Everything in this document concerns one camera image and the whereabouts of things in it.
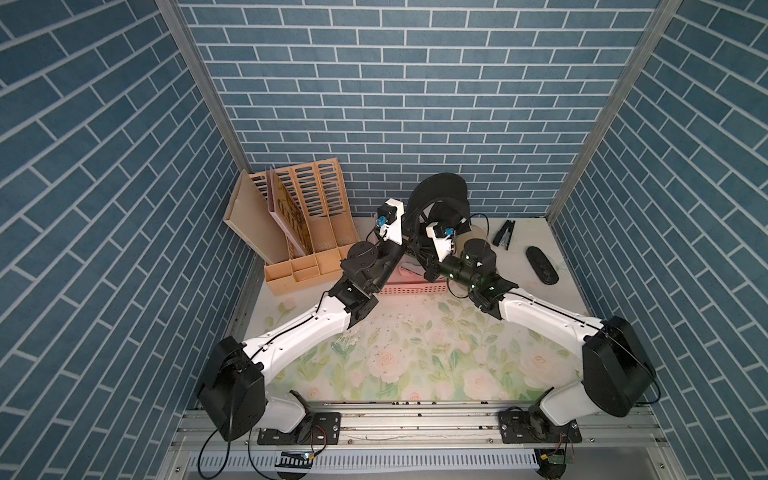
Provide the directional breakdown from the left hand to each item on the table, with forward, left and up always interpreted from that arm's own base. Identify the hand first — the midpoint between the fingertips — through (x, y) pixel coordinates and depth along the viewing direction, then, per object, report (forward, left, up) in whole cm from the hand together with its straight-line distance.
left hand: (426, 212), depth 66 cm
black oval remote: (+14, -46, -38) cm, 61 cm away
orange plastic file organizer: (+38, +35, -25) cm, 57 cm away
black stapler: (+29, -36, -38) cm, 60 cm away
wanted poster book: (+20, +41, -20) cm, 50 cm away
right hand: (+2, +2, -15) cm, 15 cm away
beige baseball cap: (+23, -22, -31) cm, 44 cm away
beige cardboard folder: (+21, +54, -24) cm, 63 cm away
